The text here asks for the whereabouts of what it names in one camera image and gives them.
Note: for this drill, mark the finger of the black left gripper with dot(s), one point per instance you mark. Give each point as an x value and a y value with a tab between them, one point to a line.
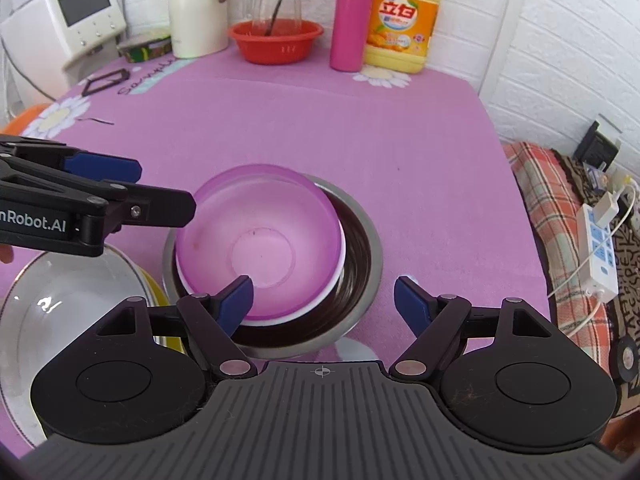
129	204
100	167

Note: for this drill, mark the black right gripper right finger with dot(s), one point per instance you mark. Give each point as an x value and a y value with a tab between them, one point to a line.
435	321

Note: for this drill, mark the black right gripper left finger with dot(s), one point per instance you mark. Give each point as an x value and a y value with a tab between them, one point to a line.
211	320

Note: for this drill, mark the stainless steel bowl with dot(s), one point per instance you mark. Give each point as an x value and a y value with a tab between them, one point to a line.
335	316

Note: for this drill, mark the white blue-rimmed plate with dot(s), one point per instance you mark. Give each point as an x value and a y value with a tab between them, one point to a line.
47	300

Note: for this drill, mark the red and white bowl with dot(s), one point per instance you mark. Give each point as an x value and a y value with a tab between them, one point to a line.
293	264

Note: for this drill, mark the purple plastic bowl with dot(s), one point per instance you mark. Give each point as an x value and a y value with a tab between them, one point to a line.
253	192

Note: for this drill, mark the person's right hand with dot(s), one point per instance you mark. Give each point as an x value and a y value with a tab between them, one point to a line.
622	436

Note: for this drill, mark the white water dispenser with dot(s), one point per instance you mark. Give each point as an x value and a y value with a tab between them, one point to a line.
51	45

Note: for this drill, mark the purple floral tablecloth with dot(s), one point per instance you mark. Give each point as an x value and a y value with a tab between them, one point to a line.
422	159

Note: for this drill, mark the white power strip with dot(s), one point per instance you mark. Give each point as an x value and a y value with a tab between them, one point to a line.
598	274

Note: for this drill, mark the white thermos jug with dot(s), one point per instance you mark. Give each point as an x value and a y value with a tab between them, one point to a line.
198	27

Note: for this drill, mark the white charger plug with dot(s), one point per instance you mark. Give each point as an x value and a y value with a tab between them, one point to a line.
605	210

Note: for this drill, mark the red plastic basket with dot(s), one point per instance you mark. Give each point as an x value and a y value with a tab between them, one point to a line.
283	47

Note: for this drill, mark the black phone stand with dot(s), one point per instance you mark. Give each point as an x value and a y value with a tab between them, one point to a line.
600	145

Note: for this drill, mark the pink thermos bottle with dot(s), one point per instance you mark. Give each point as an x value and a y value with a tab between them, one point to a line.
349	36

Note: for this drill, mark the yellow dish soap bottle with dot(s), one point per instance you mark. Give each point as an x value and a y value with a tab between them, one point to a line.
399	34

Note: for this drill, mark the black rectangular frame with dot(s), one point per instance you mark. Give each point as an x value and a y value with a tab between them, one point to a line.
105	81

